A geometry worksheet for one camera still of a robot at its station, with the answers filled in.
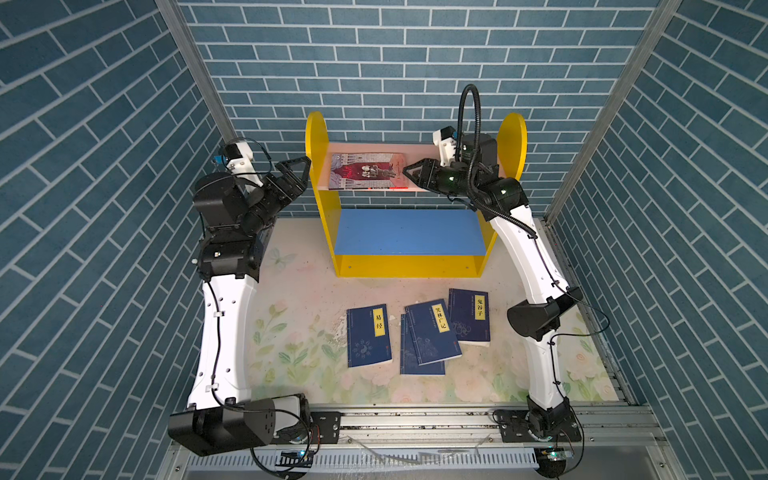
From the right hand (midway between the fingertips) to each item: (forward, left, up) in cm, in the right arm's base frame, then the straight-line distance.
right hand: (411, 172), depth 71 cm
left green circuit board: (-54, +23, -46) cm, 75 cm away
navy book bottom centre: (-30, -3, -44) cm, 53 cm away
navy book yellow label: (-21, -9, -42) cm, 48 cm away
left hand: (-10, +20, +7) cm, 23 cm away
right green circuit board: (-50, -38, -46) cm, 78 cm away
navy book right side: (-13, -21, -43) cm, 49 cm away
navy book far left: (-25, +10, -42) cm, 50 cm away
